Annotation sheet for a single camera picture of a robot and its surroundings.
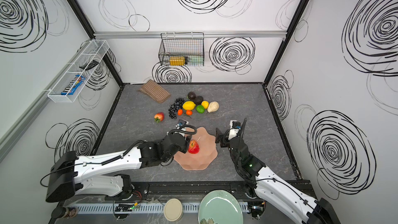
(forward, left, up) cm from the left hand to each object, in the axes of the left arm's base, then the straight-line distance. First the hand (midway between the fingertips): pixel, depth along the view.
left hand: (190, 135), depth 76 cm
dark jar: (-32, +49, -6) cm, 59 cm away
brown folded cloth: (+42, +33, -15) cm, 56 cm away
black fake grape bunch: (+25, +13, -12) cm, 31 cm away
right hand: (+5, -17, -1) cm, 18 cm away
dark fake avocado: (+31, -2, -11) cm, 34 cm away
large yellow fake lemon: (+27, +4, -11) cm, 29 cm away
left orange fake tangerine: (+22, +9, -13) cm, 27 cm away
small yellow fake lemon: (+29, -7, -12) cm, 32 cm away
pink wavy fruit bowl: (-4, -9, -13) cm, 16 cm away
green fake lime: (+25, -4, -13) cm, 28 cm away
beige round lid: (-30, +5, -8) cm, 31 cm away
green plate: (-28, -15, -13) cm, 34 cm away
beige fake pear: (+26, -13, -11) cm, 31 cm away
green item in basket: (+38, -1, +17) cm, 42 cm away
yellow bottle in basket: (+38, +10, +17) cm, 42 cm away
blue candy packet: (+14, +55, +19) cm, 60 cm away
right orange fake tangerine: (+22, +3, -13) cm, 26 cm away
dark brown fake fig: (+36, +3, -12) cm, 37 cm away
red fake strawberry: (+17, +22, -12) cm, 30 cm away
